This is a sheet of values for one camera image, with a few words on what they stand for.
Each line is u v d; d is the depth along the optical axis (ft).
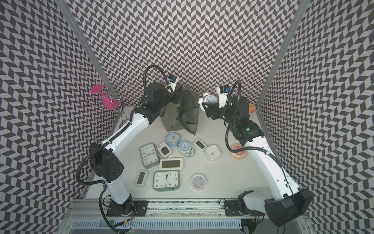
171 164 2.77
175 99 2.28
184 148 2.98
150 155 2.91
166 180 2.63
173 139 3.16
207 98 2.16
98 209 2.43
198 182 2.60
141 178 2.64
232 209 2.40
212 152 2.93
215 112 1.93
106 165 1.48
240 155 2.91
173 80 2.11
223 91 1.83
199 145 3.14
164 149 2.98
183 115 3.07
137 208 2.36
